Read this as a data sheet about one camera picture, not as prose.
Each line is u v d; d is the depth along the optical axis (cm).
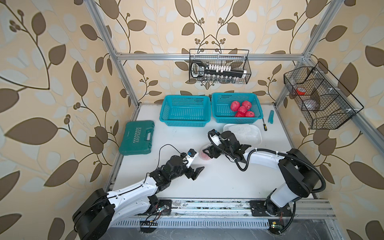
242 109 112
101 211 42
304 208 76
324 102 74
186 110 158
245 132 92
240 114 106
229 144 70
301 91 81
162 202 77
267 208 67
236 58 91
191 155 69
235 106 112
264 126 105
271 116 112
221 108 119
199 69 84
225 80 87
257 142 94
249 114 106
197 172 72
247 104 114
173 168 62
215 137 79
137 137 96
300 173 45
